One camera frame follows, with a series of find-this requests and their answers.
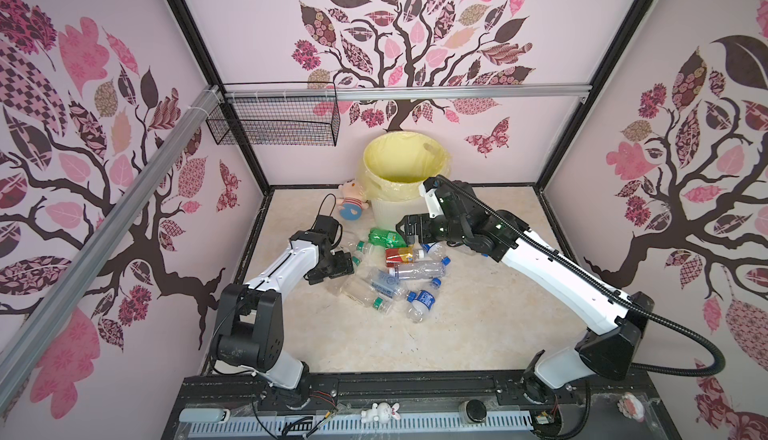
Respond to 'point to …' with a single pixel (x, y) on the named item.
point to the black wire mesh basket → (298, 114)
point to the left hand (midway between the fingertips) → (337, 276)
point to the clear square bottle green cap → (348, 284)
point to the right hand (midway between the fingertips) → (410, 221)
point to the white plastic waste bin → (385, 214)
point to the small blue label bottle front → (421, 302)
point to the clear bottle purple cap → (430, 269)
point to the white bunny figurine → (381, 413)
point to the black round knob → (472, 411)
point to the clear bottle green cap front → (361, 292)
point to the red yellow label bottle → (404, 255)
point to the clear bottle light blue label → (389, 284)
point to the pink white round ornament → (631, 407)
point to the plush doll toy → (351, 203)
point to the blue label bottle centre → (437, 251)
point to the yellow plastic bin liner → (395, 163)
